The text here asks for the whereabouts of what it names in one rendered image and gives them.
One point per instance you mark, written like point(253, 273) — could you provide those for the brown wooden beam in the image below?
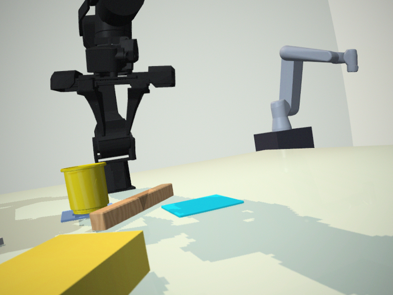
point(111, 215)

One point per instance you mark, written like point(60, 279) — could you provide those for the yellow cup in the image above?
point(86, 187)

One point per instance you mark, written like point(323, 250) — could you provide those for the yellow block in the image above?
point(111, 263)

